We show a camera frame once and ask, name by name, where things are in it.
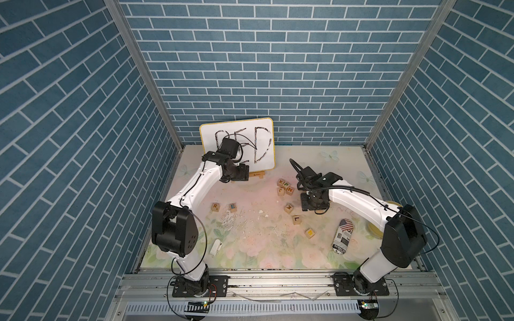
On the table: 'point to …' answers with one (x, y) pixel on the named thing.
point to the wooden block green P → (286, 185)
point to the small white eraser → (215, 247)
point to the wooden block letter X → (280, 182)
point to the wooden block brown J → (281, 192)
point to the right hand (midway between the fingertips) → (308, 206)
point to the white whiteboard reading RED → (255, 137)
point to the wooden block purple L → (296, 220)
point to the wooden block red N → (290, 190)
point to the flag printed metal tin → (343, 237)
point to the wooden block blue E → (233, 207)
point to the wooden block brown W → (288, 208)
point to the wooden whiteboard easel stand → (260, 174)
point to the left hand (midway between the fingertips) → (246, 175)
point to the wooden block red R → (215, 206)
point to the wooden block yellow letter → (309, 233)
